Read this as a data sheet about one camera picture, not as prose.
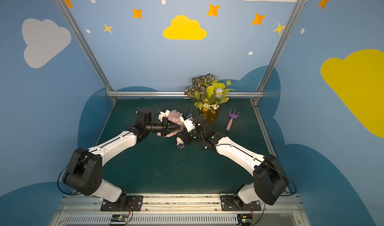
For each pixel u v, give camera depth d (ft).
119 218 2.35
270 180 1.40
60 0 2.33
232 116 3.62
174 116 3.03
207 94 3.14
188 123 2.35
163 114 2.60
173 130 2.52
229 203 2.44
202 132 2.04
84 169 1.45
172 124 2.56
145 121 2.22
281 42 2.84
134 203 2.45
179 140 2.58
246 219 2.36
